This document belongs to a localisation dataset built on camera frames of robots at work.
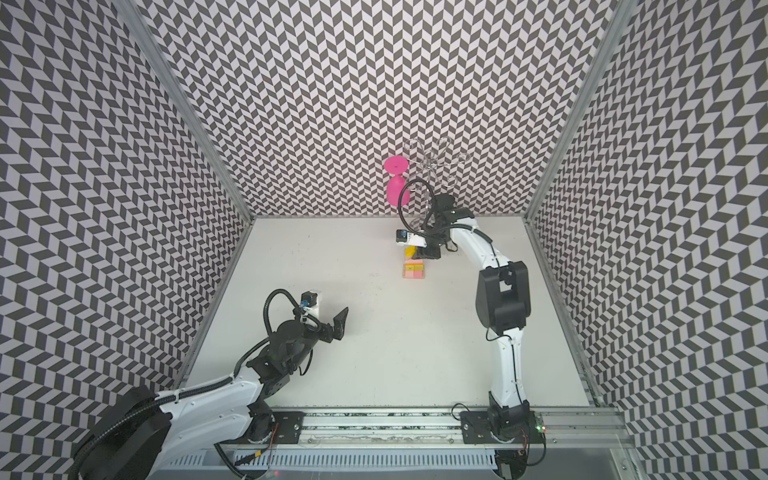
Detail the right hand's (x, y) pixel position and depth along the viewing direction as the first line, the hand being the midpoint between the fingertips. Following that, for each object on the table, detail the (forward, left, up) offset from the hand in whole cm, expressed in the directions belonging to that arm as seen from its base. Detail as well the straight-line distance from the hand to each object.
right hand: (418, 250), depth 95 cm
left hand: (-19, +25, 0) cm, 31 cm away
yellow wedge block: (-4, +3, +5) cm, 7 cm away
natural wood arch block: (-4, +1, -1) cm, 4 cm away
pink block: (-4, +2, -8) cm, 9 cm away
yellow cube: (-3, +3, -6) cm, 7 cm away
